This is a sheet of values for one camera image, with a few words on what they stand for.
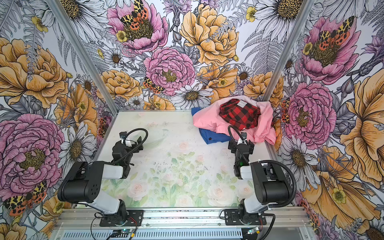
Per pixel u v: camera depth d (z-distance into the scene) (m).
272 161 0.50
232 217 0.74
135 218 0.75
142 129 0.77
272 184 0.46
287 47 0.86
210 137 1.02
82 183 0.46
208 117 1.04
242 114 1.02
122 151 0.73
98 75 1.01
